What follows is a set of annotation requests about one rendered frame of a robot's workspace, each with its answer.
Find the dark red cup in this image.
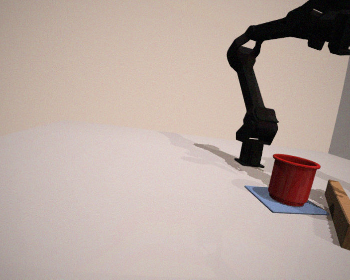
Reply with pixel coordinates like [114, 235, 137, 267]
[268, 153, 321, 207]

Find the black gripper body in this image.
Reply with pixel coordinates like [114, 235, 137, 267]
[328, 9, 350, 56]

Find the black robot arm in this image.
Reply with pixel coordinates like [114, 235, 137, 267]
[227, 0, 350, 168]

